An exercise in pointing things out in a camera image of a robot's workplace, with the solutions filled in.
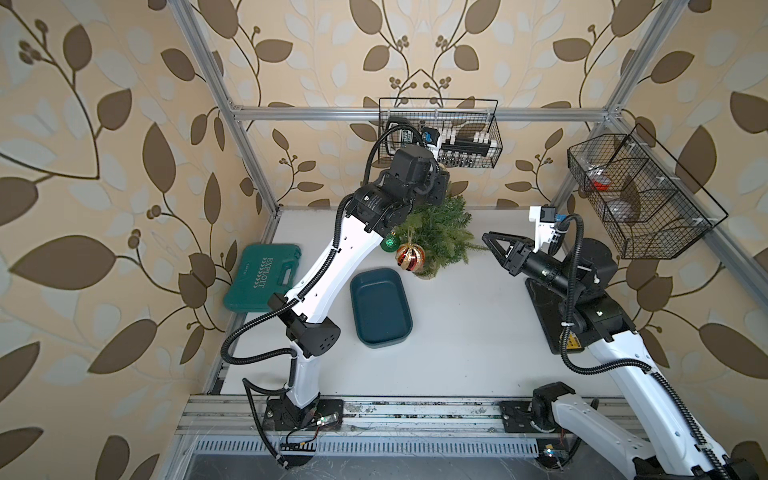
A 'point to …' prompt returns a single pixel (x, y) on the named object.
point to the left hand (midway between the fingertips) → (433, 167)
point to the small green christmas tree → (441, 230)
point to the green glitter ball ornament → (390, 242)
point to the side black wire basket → (651, 207)
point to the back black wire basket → (460, 131)
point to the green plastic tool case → (262, 270)
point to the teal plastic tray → (380, 305)
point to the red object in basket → (601, 187)
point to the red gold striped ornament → (410, 257)
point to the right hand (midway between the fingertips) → (484, 237)
